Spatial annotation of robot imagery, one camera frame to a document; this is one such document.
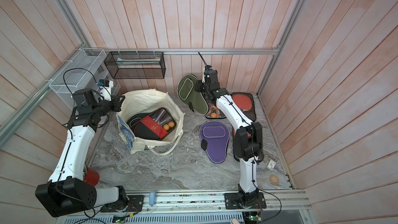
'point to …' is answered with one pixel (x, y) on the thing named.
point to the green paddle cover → (189, 96)
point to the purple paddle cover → (215, 136)
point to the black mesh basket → (136, 65)
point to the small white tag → (271, 164)
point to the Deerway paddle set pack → (214, 112)
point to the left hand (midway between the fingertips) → (124, 98)
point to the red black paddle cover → (156, 125)
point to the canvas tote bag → (147, 100)
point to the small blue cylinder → (152, 198)
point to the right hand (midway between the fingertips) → (196, 82)
